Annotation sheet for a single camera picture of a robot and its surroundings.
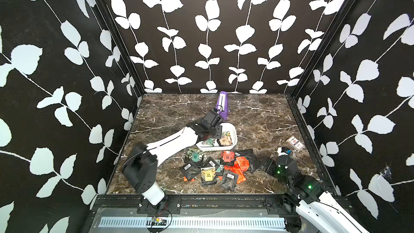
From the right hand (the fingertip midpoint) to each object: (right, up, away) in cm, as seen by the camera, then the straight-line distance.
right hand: (262, 159), depth 80 cm
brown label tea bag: (-17, +7, +15) cm, 24 cm away
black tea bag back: (-36, -7, +3) cm, 37 cm away
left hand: (-22, +16, +5) cm, 27 cm away
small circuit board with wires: (-50, -24, -10) cm, 56 cm away
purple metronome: (-19, +28, +20) cm, 39 cm away
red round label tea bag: (-16, -1, +9) cm, 19 cm away
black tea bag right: (-2, -3, +6) cm, 8 cm away
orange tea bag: (-10, -5, +6) cm, 13 cm away
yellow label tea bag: (-27, -9, +2) cm, 29 cm away
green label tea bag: (-27, +6, +15) cm, 31 cm away
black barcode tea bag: (-17, -11, +2) cm, 20 cm away
